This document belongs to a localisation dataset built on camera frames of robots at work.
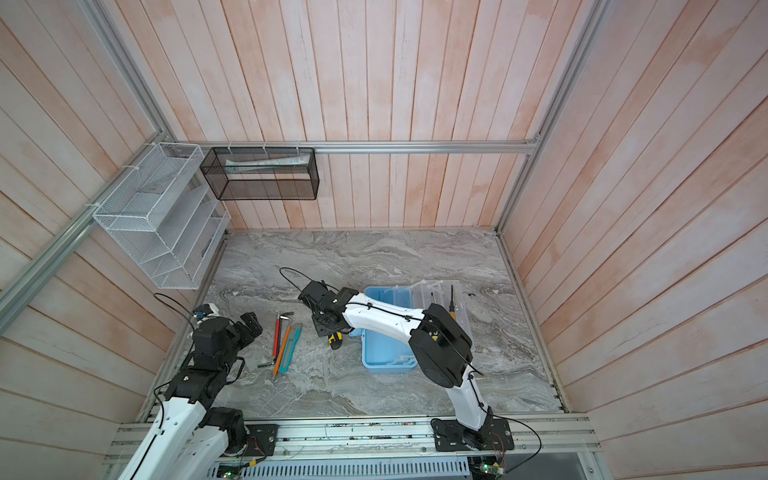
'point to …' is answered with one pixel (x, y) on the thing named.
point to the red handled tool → (276, 339)
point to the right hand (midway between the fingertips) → (327, 324)
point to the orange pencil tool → (281, 353)
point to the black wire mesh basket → (262, 173)
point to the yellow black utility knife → (335, 339)
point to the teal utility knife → (295, 332)
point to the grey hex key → (286, 314)
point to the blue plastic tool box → (381, 352)
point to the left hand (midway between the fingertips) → (244, 327)
